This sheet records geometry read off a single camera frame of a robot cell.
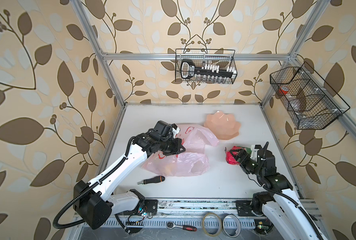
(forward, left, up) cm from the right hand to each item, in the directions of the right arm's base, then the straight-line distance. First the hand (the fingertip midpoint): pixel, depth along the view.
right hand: (234, 157), depth 79 cm
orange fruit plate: (+29, -3, -11) cm, 31 cm away
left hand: (+1, +25, +9) cm, 27 cm away
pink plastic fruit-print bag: (-5, +22, +8) cm, 24 cm away
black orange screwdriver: (-7, +42, -10) cm, 44 cm away
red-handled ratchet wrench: (-28, +34, -11) cm, 45 cm away
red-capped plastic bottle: (+17, -32, +19) cm, 41 cm away
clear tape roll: (-28, +11, -10) cm, 32 cm away
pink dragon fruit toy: (0, +2, +3) cm, 4 cm away
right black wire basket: (+17, -37, +22) cm, 47 cm away
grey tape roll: (-30, +1, -14) cm, 33 cm away
